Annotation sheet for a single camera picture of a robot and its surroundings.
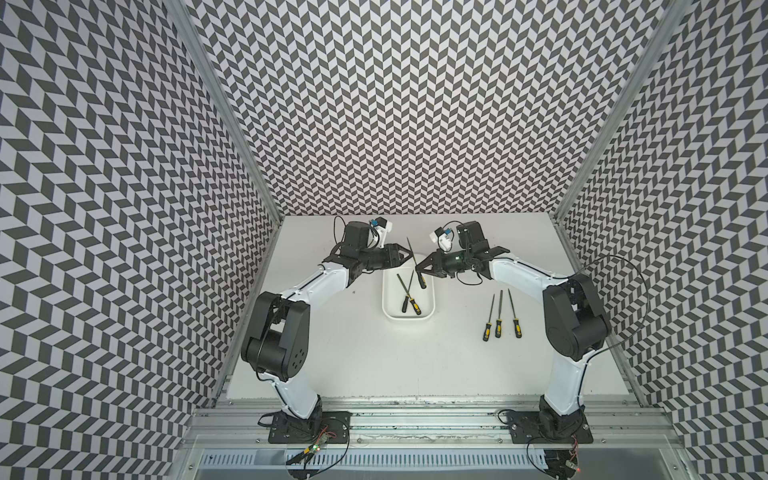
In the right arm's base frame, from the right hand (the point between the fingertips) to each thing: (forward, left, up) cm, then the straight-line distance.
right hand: (418, 271), depth 87 cm
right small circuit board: (-45, -32, -13) cm, 57 cm away
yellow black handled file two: (-2, +2, -13) cm, 13 cm away
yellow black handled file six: (-9, -30, -14) cm, 34 cm away
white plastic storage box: (-2, +5, -12) cm, 13 cm away
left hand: (+3, +3, +3) cm, 5 cm away
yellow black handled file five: (-3, +4, -11) cm, 12 cm away
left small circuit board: (-42, +25, -9) cm, 49 cm away
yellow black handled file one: (-2, -1, -1) cm, 3 cm away
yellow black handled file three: (-12, -21, -13) cm, 27 cm away
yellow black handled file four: (-12, -24, -12) cm, 30 cm away
